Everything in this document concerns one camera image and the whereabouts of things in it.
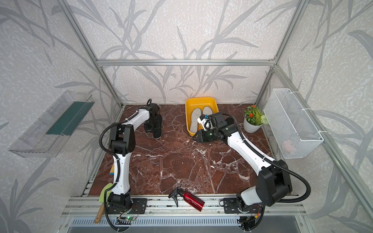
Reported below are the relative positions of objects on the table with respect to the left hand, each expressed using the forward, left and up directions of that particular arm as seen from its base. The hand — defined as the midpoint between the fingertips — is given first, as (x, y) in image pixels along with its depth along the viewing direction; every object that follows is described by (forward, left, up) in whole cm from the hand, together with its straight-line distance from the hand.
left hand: (155, 130), depth 104 cm
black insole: (-2, -3, +10) cm, 11 cm away
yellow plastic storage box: (+27, -27, +2) cm, 38 cm away
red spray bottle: (-44, -26, +3) cm, 51 cm away
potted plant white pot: (-5, -64, +11) cm, 65 cm away
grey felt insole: (+14, -29, +2) cm, 32 cm away
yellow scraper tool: (-30, +20, +1) cm, 36 cm away
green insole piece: (-37, +21, -1) cm, 43 cm away
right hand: (-17, -28, +18) cm, 37 cm away
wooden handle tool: (-50, +18, +1) cm, 53 cm away
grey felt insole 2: (+19, -38, +2) cm, 43 cm away
